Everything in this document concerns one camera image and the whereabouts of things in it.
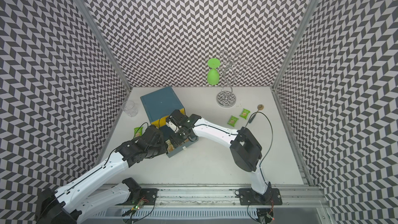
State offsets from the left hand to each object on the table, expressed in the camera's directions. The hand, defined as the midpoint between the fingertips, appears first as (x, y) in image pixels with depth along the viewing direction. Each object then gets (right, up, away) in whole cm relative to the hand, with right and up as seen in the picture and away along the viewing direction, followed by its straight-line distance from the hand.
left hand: (166, 148), depth 79 cm
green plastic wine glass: (+25, +40, +13) cm, 48 cm away
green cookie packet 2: (+38, +12, +20) cm, 44 cm away
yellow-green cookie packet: (+2, +1, +1) cm, 2 cm away
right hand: (+6, +3, +3) cm, 7 cm away
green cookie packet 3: (-21, +6, +14) cm, 26 cm away
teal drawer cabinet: (-4, +22, +3) cm, 23 cm away
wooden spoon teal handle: (+58, +20, +25) cm, 66 cm away
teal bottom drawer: (+2, +9, -4) cm, 10 cm away
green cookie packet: (+47, +16, +23) cm, 54 cm away
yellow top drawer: (0, +15, -4) cm, 15 cm away
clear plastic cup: (-31, +19, +25) cm, 44 cm away
